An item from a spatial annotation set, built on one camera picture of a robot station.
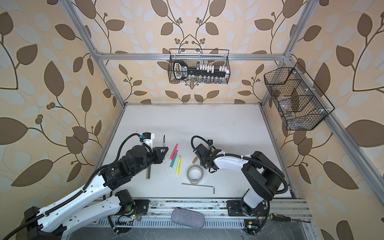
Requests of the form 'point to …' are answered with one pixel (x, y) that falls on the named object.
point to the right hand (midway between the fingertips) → (208, 160)
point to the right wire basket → (302, 109)
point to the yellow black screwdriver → (280, 217)
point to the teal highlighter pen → (173, 160)
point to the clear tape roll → (194, 173)
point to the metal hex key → (201, 185)
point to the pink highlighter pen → (174, 152)
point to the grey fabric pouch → (188, 218)
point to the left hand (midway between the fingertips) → (169, 148)
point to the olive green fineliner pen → (149, 172)
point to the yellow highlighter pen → (178, 166)
